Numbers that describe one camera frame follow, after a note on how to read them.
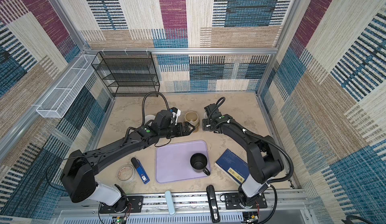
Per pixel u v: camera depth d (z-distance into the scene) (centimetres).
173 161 85
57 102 71
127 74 109
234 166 84
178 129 71
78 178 42
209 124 68
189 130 71
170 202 72
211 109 71
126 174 83
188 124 72
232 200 74
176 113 75
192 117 99
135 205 73
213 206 69
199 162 85
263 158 46
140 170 81
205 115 75
